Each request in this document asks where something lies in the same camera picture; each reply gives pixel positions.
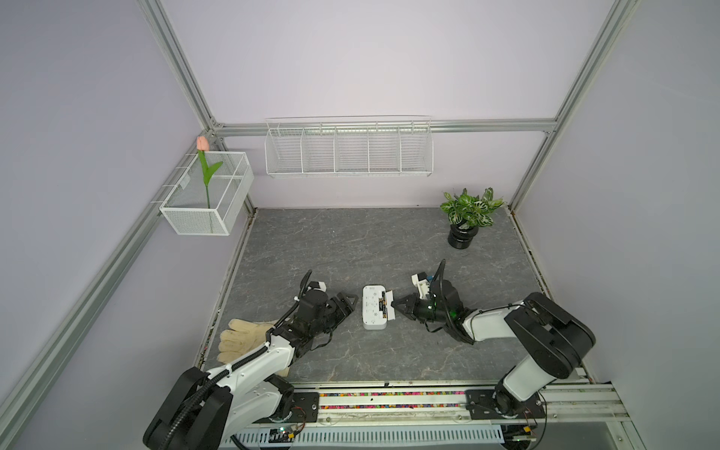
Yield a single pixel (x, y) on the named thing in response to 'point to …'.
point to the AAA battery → (384, 308)
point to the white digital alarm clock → (372, 317)
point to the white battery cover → (391, 315)
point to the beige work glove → (243, 337)
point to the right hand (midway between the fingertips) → (389, 303)
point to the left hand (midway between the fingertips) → (354, 305)
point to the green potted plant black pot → (466, 214)
